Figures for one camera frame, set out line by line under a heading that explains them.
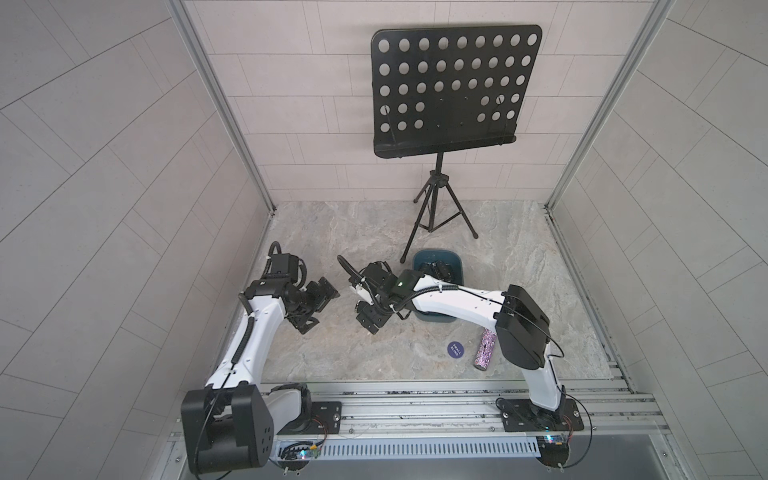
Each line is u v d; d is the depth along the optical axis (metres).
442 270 0.95
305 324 0.71
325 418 0.72
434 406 0.74
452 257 0.97
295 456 0.66
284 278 0.62
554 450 0.69
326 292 0.74
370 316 0.72
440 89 0.66
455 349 0.82
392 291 0.61
